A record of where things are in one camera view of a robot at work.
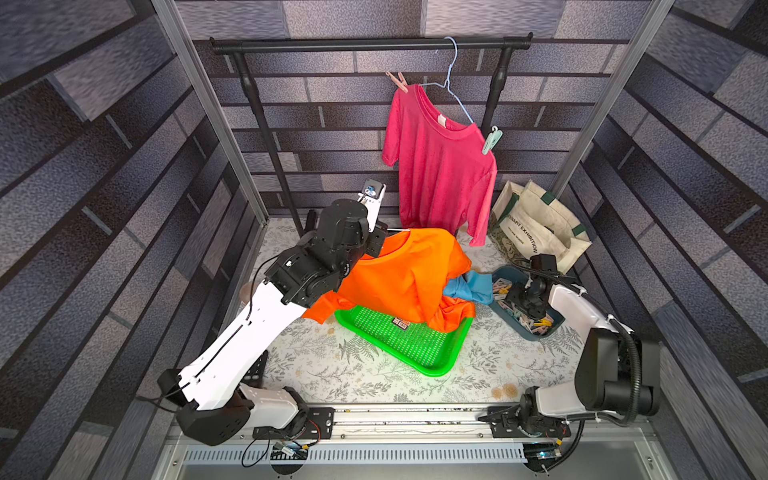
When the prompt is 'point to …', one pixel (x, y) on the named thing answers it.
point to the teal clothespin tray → (532, 328)
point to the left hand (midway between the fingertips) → (375, 212)
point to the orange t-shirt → (417, 275)
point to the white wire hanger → (398, 229)
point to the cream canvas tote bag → (527, 222)
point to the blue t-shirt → (471, 285)
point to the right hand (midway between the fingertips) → (513, 301)
